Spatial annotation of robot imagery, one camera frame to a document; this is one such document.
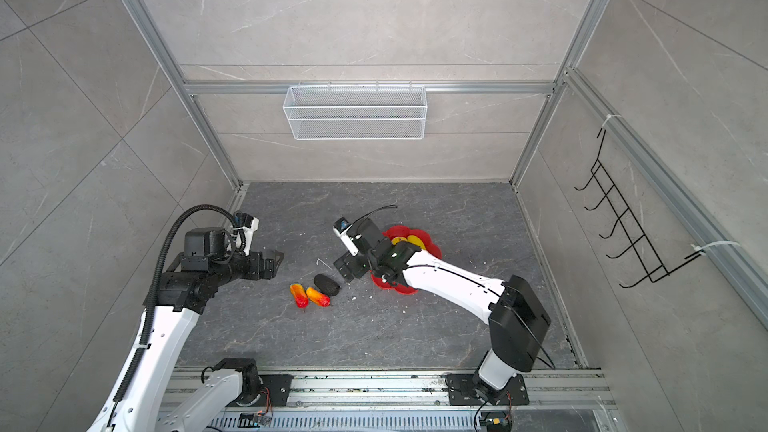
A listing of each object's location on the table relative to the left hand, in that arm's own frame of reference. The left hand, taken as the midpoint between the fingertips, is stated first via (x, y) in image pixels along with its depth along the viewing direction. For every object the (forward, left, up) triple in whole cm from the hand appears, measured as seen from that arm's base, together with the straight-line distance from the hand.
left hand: (263, 247), depth 74 cm
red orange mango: (-4, -5, -21) cm, 22 cm away
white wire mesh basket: (+49, -22, +7) cm, 54 cm away
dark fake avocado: (-2, -13, -20) cm, 24 cm away
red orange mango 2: (-5, -11, -21) cm, 24 cm away
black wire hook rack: (-14, -85, +10) cm, 87 cm away
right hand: (+3, -22, -7) cm, 23 cm away
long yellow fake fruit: (+13, -39, -18) cm, 45 cm away
